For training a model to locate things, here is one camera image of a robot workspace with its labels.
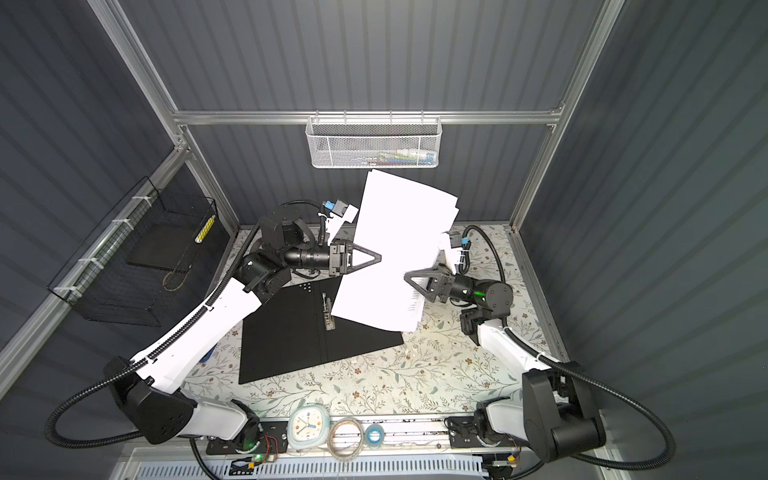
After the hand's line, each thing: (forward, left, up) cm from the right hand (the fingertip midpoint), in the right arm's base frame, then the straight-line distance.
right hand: (406, 285), depth 63 cm
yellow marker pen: (+22, +55, -4) cm, 60 cm away
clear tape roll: (-24, +16, -35) cm, 45 cm away
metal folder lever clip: (+10, +25, -32) cm, 42 cm away
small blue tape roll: (-23, +8, -34) cm, 42 cm away
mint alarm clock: (-22, +24, -30) cm, 44 cm away
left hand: (+2, +5, +7) cm, 9 cm away
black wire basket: (+8, +67, -4) cm, 67 cm away
